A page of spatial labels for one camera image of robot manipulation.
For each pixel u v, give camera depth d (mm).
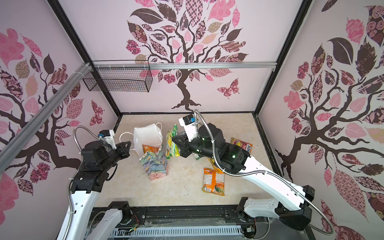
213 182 819
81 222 412
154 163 774
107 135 605
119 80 1217
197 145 495
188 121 488
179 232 697
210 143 416
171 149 589
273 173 407
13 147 508
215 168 439
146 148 897
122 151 609
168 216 744
